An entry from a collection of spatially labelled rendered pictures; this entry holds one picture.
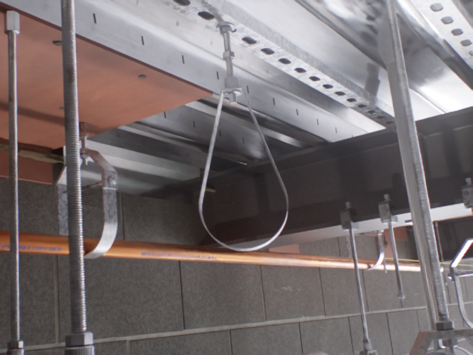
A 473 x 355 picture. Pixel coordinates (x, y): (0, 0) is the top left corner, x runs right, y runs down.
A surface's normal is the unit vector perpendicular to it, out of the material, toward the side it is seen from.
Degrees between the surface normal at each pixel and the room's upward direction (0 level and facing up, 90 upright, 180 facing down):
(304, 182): 90
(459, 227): 90
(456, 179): 90
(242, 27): 180
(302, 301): 90
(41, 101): 180
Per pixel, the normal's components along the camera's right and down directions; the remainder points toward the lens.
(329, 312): 0.81, -0.21
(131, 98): 0.09, 0.97
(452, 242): -0.58, -0.15
